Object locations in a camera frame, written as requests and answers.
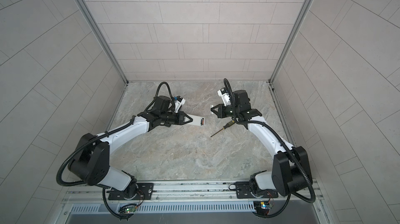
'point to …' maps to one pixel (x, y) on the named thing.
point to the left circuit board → (130, 209)
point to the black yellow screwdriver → (231, 122)
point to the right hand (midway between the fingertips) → (211, 110)
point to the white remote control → (197, 120)
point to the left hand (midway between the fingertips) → (194, 118)
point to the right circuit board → (265, 205)
